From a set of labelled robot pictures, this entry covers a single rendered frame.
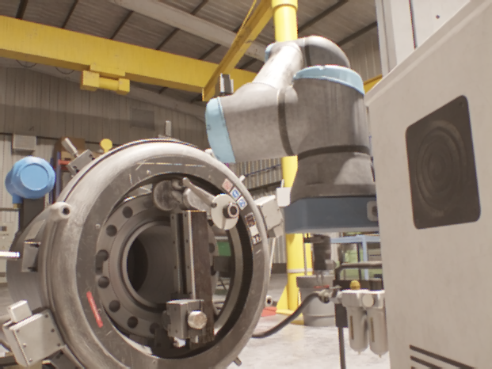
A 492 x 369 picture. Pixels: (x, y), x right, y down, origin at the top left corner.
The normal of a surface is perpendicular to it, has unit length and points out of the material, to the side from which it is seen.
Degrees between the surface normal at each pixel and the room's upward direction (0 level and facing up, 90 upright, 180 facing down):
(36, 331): 90
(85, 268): 90
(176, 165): 90
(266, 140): 132
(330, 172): 70
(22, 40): 90
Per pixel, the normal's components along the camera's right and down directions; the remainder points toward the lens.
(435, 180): -0.99, 0.02
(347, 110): 0.23, -0.15
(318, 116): -0.41, -0.04
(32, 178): 0.64, -0.14
